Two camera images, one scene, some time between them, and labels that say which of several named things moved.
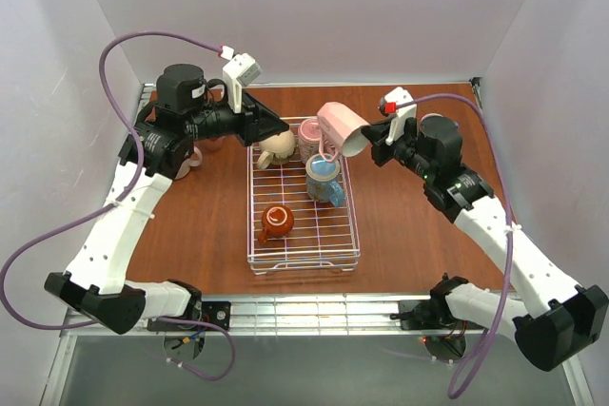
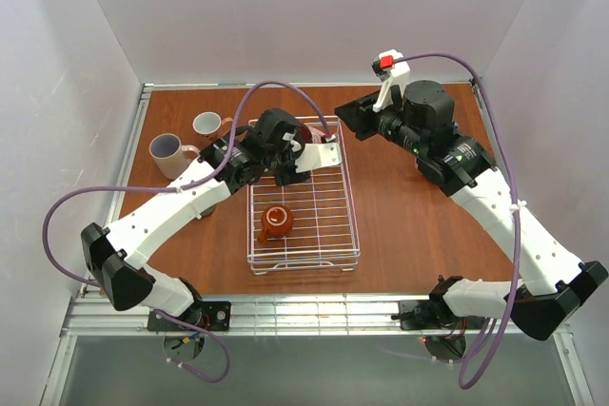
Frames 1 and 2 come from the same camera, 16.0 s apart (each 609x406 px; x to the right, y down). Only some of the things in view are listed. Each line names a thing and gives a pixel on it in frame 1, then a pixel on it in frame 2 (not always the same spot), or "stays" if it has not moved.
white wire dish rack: x=302 y=202 stays
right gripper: x=381 y=141 to x=358 y=114
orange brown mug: x=277 y=221 stays
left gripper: x=249 y=120 to x=291 y=173
